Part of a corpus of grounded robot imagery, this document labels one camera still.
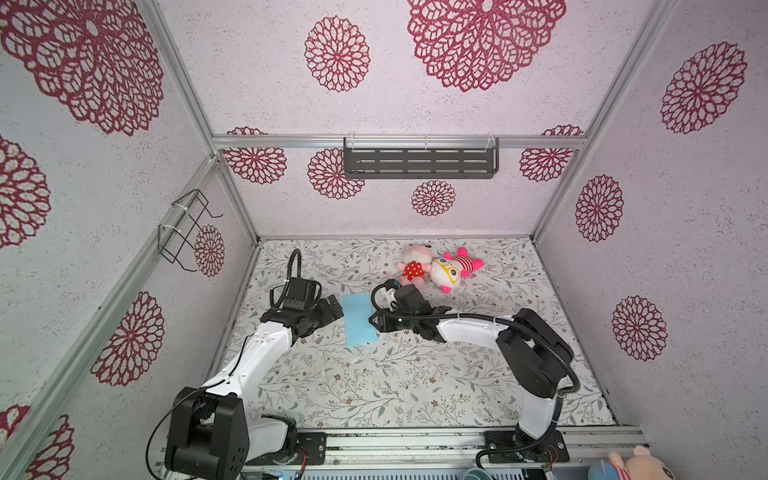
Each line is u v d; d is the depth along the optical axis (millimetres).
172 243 779
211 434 403
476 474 660
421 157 927
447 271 1001
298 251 742
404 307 739
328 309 777
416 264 1046
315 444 744
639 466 662
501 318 545
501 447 753
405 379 854
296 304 653
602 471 650
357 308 1030
